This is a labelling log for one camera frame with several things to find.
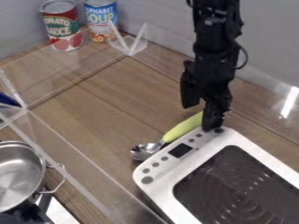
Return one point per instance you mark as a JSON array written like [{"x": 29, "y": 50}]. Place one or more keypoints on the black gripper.
[{"x": 207, "y": 82}]

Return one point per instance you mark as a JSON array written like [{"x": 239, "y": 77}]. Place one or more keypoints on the white and black stove top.
[{"x": 215, "y": 178}]

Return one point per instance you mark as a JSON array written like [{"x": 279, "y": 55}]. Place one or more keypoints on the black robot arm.
[{"x": 217, "y": 27}]

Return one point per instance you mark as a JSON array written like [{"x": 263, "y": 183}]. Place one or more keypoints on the alphabet soup can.
[{"x": 100, "y": 12}]

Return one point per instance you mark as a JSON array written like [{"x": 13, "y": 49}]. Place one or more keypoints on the clear acrylic divider strip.
[{"x": 76, "y": 168}]

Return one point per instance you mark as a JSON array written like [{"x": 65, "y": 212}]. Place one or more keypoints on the tomato sauce can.
[{"x": 60, "y": 18}]

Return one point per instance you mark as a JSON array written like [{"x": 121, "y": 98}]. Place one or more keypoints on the blue object at left edge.
[{"x": 8, "y": 100}]

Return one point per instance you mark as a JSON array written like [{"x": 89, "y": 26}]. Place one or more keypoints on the stainless steel pot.
[{"x": 21, "y": 175}]

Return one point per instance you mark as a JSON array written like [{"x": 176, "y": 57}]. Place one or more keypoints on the green handled metal spoon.
[{"x": 144, "y": 150}]

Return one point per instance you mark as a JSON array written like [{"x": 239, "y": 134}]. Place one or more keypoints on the clear acrylic corner bracket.
[{"x": 128, "y": 45}]

